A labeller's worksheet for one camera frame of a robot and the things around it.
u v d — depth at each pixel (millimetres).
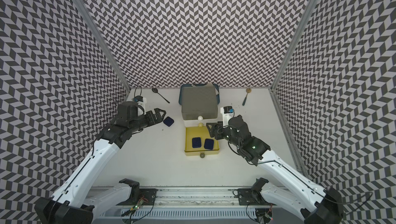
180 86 1203
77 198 379
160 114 680
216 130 642
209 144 887
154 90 1192
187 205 720
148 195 724
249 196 740
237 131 517
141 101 676
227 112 628
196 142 887
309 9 746
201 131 884
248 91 1155
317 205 385
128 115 541
